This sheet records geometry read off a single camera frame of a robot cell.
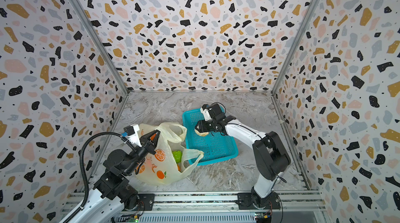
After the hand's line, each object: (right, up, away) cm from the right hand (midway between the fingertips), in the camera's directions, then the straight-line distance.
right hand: (196, 124), depth 87 cm
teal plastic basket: (+12, -15, +6) cm, 19 cm away
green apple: (-9, -16, -4) cm, 19 cm away
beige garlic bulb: (+3, -5, -2) cm, 6 cm away
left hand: (-14, 0, -20) cm, 24 cm away
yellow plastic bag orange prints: (-9, -14, -18) cm, 25 cm away
